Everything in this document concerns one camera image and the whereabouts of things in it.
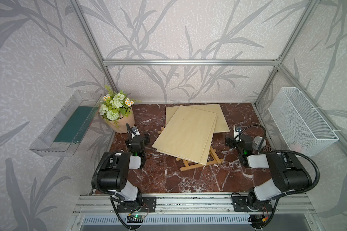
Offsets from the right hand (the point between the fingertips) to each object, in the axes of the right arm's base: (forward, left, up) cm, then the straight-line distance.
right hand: (234, 133), depth 95 cm
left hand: (-1, +64, +3) cm, 64 cm away
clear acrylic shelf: (-24, +90, +30) cm, 98 cm away
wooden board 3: (+8, +7, -2) cm, 11 cm away
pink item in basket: (-18, -23, +15) cm, 33 cm away
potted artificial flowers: (+1, +70, +25) cm, 74 cm away
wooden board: (-2, +32, +3) cm, 32 cm away
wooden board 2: (-19, +22, +6) cm, 29 cm away
